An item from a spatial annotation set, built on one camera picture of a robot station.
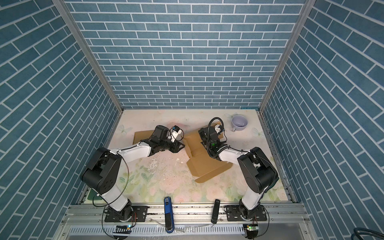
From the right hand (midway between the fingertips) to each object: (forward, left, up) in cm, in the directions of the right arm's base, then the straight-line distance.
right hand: (197, 126), depth 91 cm
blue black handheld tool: (-49, +10, -15) cm, 52 cm away
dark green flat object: (-41, +53, -14) cm, 69 cm away
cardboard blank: (-18, -4, -16) cm, 24 cm away
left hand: (-9, +9, -7) cm, 15 cm away
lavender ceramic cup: (+17, -29, -13) cm, 36 cm away
